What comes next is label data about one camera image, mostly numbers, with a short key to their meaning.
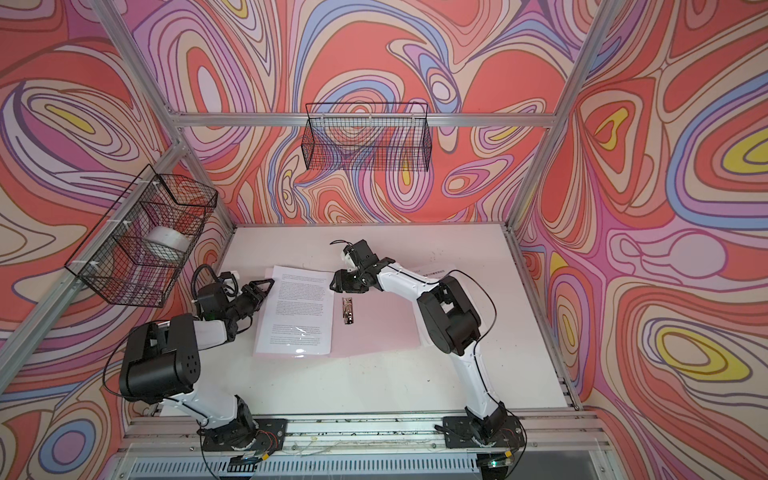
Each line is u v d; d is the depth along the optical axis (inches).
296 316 36.0
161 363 18.1
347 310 37.7
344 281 33.2
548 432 29.5
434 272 41.2
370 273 28.8
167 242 28.5
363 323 36.3
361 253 30.6
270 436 28.4
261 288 34.7
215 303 28.5
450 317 22.1
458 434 28.5
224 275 33.2
